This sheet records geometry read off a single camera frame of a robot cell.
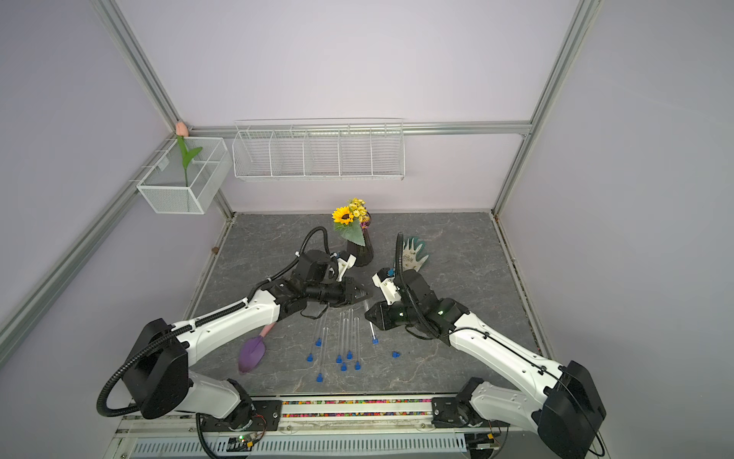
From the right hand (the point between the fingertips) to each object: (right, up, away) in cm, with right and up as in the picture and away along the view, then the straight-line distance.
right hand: (367, 313), depth 76 cm
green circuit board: (-33, -33, -3) cm, 46 cm away
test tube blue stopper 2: (-14, -20, +5) cm, 25 cm away
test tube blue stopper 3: (-9, -15, +7) cm, 19 cm away
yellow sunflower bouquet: (-5, +26, +11) cm, 28 cm away
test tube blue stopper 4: (-7, -8, +12) cm, 17 cm away
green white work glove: (+15, +17, +32) cm, 40 cm away
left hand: (+1, +4, 0) cm, 4 cm away
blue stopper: (+8, -14, +8) cm, 18 cm away
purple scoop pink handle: (-34, -13, +7) cm, 37 cm away
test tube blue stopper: (-15, -12, +11) cm, 22 cm away
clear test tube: (-4, -11, +11) cm, 16 cm away
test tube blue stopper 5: (-6, -9, +11) cm, 16 cm away
